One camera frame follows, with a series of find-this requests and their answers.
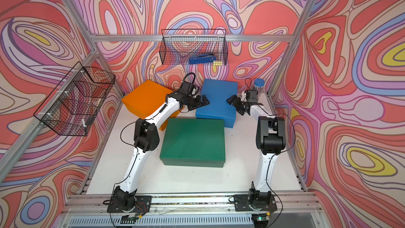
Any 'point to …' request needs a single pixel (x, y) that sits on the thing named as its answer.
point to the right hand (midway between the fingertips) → (230, 106)
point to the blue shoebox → (217, 92)
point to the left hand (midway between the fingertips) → (207, 104)
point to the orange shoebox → (146, 99)
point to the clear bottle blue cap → (259, 83)
